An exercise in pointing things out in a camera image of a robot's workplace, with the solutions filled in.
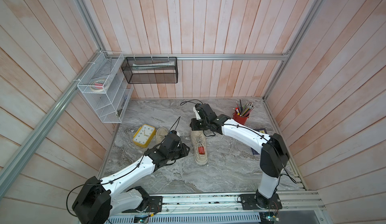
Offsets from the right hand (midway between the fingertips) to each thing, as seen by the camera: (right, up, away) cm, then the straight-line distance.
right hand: (189, 124), depth 87 cm
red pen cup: (+36, +2, +14) cm, 39 cm away
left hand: (-1, -15, -6) cm, 16 cm away
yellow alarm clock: (-29, -8, +9) cm, 32 cm away
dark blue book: (+49, -5, +12) cm, 51 cm away
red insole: (+7, -16, +1) cm, 17 cm away
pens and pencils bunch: (+36, +8, +9) cm, 38 cm away
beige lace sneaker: (+6, -11, 0) cm, 12 cm away
